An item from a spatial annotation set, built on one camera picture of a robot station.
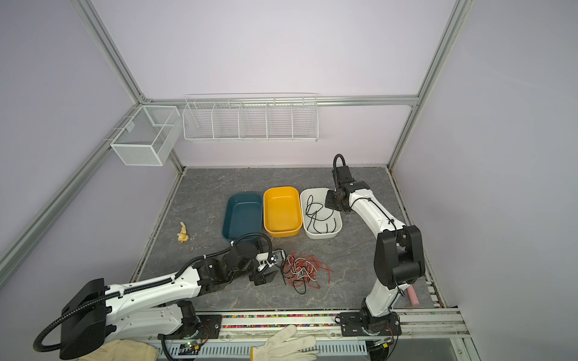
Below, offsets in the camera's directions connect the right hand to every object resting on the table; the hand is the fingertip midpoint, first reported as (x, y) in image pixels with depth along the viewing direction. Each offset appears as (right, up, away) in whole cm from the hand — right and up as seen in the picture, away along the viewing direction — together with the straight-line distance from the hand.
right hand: (333, 204), depth 91 cm
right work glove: (-20, -44, -21) cm, 53 cm away
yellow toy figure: (-63, -14, +2) cm, 65 cm away
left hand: (-25, -18, -12) cm, 33 cm away
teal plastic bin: (-41, -6, +14) cm, 44 cm away
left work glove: (-69, -44, -22) cm, 85 cm away
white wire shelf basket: (-33, +38, +7) cm, 51 cm away
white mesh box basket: (-82, +30, +9) cm, 87 cm away
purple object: (+26, -31, -14) cm, 43 cm away
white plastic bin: (-6, -7, +1) cm, 9 cm away
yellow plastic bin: (-22, -4, +11) cm, 25 cm away
